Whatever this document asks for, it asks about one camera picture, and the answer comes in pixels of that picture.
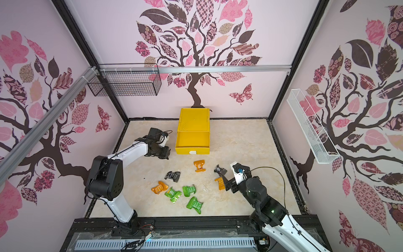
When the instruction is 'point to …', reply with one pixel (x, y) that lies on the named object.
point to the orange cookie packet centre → (199, 164)
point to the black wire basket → (123, 84)
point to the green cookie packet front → (193, 203)
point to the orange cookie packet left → (159, 188)
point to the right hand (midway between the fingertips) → (231, 171)
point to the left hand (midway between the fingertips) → (165, 155)
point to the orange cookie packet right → (221, 184)
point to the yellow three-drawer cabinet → (193, 132)
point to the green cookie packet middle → (188, 190)
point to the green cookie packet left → (174, 195)
